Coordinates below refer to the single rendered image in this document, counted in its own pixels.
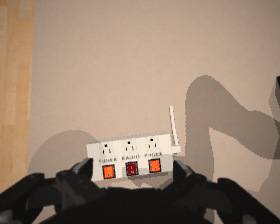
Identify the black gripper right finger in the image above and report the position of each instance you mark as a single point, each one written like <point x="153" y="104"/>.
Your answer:
<point x="234" y="204"/>

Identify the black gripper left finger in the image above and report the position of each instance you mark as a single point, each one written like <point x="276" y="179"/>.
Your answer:
<point x="58" y="191"/>

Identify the white power strip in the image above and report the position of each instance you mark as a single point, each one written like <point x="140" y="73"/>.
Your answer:
<point x="133" y="155"/>

